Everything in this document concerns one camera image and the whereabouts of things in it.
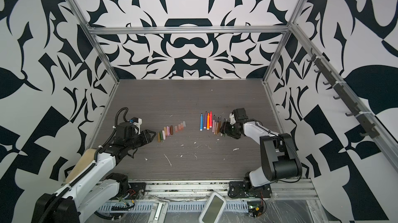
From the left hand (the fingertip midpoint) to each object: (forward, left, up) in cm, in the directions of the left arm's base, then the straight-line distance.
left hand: (153, 131), depth 84 cm
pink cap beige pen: (+6, -34, -9) cm, 36 cm away
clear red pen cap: (+5, -11, -8) cm, 14 cm away
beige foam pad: (-11, +34, -6) cm, 36 cm away
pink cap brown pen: (+7, -37, -9) cm, 39 cm away
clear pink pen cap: (+8, -14, -9) cm, 18 cm away
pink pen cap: (+4, -6, -9) cm, 11 cm away
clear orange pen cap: (+6, -13, -8) cm, 16 cm away
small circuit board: (-35, -49, -10) cm, 61 cm away
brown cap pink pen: (+8, -33, -8) cm, 35 cm away
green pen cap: (+1, -2, -8) cm, 9 cm away
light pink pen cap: (+2, -4, -8) cm, 9 cm away
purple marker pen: (+12, -29, -9) cm, 32 cm away
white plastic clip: (-35, -6, -6) cm, 36 cm away
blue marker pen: (+9, -26, -8) cm, 29 cm away
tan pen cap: (+5, -4, -8) cm, 11 cm away
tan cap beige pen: (+7, -36, -9) cm, 37 cm away
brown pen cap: (+5, -8, -9) cm, 13 cm away
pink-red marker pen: (+12, -32, -9) cm, 35 cm away
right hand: (+3, -40, -6) cm, 40 cm away
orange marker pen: (+10, -30, -9) cm, 33 cm away
